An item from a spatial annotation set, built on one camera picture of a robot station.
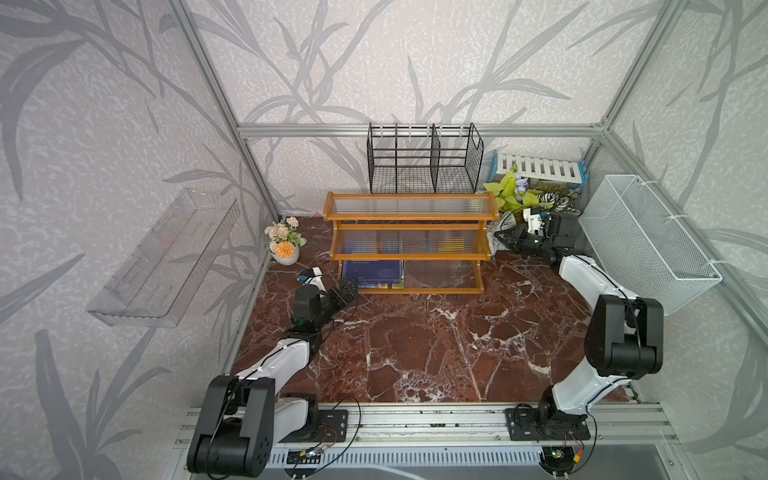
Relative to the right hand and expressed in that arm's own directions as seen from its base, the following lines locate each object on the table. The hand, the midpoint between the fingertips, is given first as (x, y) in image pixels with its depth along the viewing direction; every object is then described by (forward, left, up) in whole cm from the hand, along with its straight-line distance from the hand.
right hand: (494, 232), depth 89 cm
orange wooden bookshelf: (+12, +24, -19) cm, 33 cm away
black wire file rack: (+31, +20, +5) cm, 37 cm away
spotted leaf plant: (+9, -20, +6) cm, 23 cm away
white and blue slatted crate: (+20, -26, +7) cm, 34 cm away
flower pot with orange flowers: (+4, +68, -9) cm, 69 cm away
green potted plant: (+12, -7, +4) cm, 15 cm away
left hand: (-13, +43, -8) cm, 46 cm away
